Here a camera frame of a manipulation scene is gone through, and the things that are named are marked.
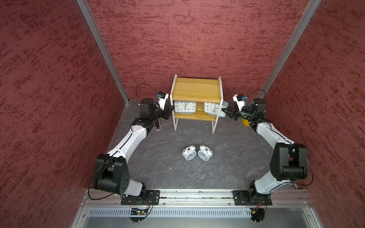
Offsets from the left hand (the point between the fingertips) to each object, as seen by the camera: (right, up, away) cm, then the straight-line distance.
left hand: (171, 108), depth 83 cm
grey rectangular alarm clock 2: (+26, 0, +3) cm, 26 cm away
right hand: (+32, 0, +2) cm, 32 cm away
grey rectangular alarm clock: (+9, +1, +7) cm, 11 cm away
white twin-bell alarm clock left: (+11, -27, 0) cm, 29 cm away
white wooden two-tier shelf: (+17, +10, -3) cm, 20 cm away
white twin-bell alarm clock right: (+20, -27, -1) cm, 34 cm away
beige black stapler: (-12, -12, +17) cm, 24 cm away
